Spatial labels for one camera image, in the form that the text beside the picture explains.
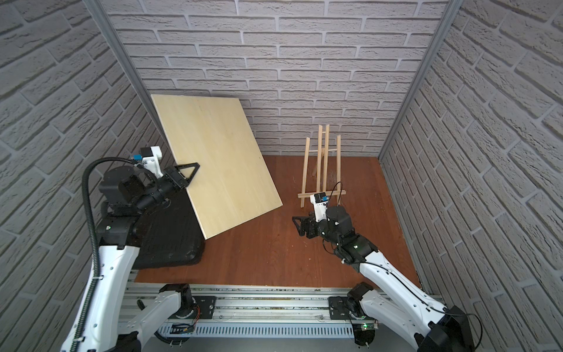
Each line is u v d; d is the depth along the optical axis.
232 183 0.67
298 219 0.69
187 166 0.60
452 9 0.69
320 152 0.87
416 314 0.42
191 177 0.59
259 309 0.75
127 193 0.44
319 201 0.66
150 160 0.55
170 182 0.54
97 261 0.40
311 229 0.67
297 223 0.72
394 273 0.48
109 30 0.74
